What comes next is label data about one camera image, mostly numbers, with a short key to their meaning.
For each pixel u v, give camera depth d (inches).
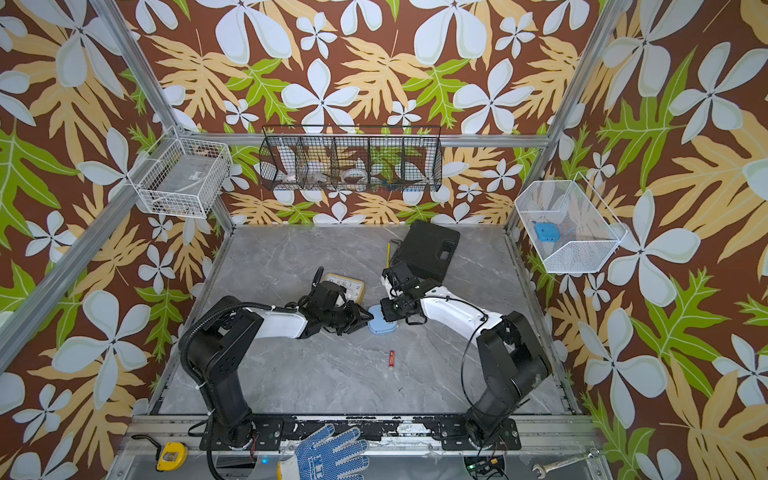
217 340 19.6
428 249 42.4
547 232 32.7
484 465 28.9
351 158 38.3
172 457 27.2
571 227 33.1
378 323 35.9
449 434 29.1
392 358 34.0
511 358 17.7
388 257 43.7
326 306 30.3
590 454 28.0
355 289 38.7
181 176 33.5
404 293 29.9
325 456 28.1
